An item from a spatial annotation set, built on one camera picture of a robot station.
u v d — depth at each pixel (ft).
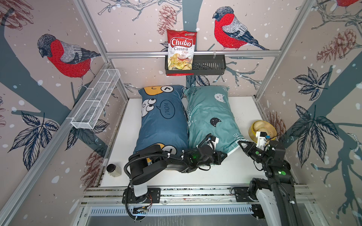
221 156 2.29
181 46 2.74
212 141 2.39
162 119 2.95
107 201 2.40
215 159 2.29
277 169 1.75
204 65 3.51
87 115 2.34
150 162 1.65
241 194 2.41
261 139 2.26
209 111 2.97
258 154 2.09
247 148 2.23
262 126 3.09
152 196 2.41
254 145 2.16
